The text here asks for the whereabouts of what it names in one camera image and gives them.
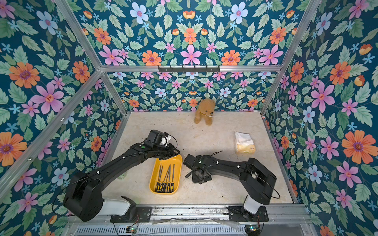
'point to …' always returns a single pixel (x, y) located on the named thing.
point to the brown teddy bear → (205, 110)
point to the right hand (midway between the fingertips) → (198, 180)
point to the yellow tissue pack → (244, 143)
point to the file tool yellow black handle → (158, 183)
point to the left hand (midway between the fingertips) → (180, 152)
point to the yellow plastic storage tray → (177, 161)
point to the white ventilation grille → (162, 230)
